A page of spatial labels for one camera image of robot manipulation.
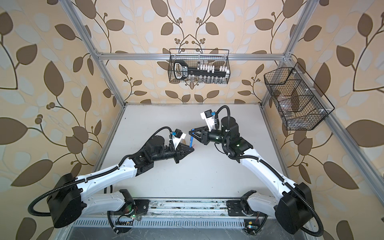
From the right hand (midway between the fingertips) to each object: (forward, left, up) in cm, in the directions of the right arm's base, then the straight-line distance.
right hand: (191, 133), depth 69 cm
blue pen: (-2, 0, -4) cm, 5 cm away
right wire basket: (+11, -55, +6) cm, 56 cm away
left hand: (-4, -1, -7) cm, 8 cm away
